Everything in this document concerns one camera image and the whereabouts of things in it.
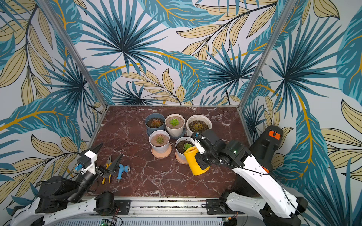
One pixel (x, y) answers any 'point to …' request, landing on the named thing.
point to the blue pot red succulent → (154, 122)
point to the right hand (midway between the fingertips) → (199, 157)
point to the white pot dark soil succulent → (183, 144)
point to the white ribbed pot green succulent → (175, 124)
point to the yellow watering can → (190, 153)
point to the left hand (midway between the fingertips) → (113, 150)
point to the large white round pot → (198, 123)
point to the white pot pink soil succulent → (159, 141)
